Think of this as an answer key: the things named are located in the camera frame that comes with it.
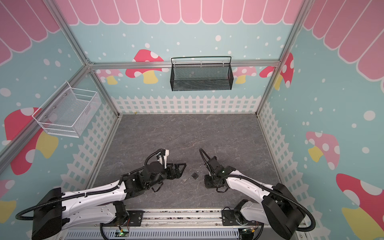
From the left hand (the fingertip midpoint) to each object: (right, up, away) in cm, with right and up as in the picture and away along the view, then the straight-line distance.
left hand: (180, 168), depth 77 cm
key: (+2, -10, +10) cm, 14 cm away
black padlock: (+8, -7, +12) cm, 16 cm away
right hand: (+14, -11, +8) cm, 19 cm away
